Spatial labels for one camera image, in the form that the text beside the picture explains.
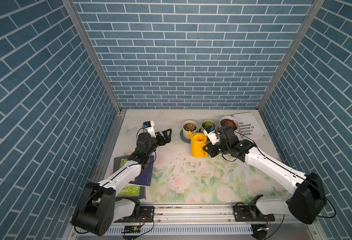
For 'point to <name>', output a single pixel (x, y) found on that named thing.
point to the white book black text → (248, 128)
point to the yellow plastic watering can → (198, 141)
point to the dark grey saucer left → (185, 140)
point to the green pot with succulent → (207, 123)
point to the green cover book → (132, 189)
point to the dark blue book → (144, 178)
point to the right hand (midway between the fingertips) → (206, 147)
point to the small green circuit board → (132, 229)
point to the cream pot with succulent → (189, 125)
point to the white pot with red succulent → (227, 120)
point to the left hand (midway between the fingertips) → (170, 131)
